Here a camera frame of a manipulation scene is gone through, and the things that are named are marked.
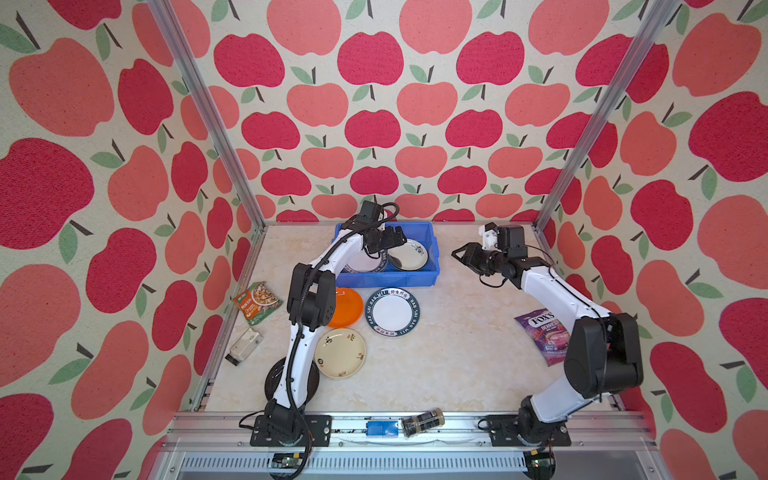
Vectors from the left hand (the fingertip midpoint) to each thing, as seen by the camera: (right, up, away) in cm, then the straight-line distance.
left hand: (402, 243), depth 102 cm
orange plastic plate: (-18, -22, -6) cm, 29 cm away
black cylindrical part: (+3, -45, -28) cm, 54 cm away
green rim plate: (-14, -7, +4) cm, 17 cm away
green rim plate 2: (-4, -23, -5) cm, 24 cm away
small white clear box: (-47, -30, -16) cm, 58 cm away
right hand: (+18, -4, -12) cm, 22 cm away
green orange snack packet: (-48, -19, -6) cm, 52 cm away
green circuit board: (-30, -54, -30) cm, 69 cm away
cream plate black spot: (+3, -5, +6) cm, 8 cm away
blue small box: (-7, -46, -29) cm, 55 cm away
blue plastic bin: (+8, -11, -1) cm, 14 cm away
